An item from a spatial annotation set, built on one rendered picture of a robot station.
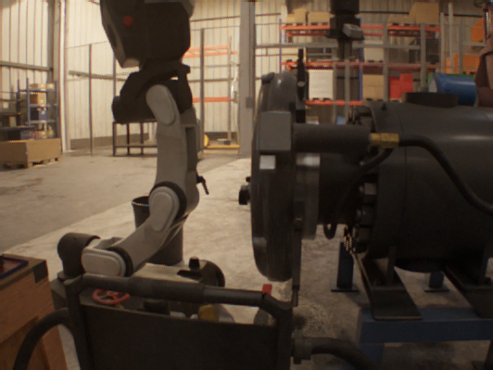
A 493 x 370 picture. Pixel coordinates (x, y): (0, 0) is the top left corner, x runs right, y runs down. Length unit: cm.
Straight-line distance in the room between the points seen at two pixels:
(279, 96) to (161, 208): 52
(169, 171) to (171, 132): 14
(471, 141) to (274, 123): 64
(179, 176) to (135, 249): 34
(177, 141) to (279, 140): 41
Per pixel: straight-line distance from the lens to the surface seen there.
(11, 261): 102
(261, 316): 65
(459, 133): 122
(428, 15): 1347
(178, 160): 120
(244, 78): 884
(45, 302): 103
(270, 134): 89
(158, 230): 124
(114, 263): 139
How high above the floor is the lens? 81
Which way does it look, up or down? 10 degrees down
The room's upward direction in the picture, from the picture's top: straight up
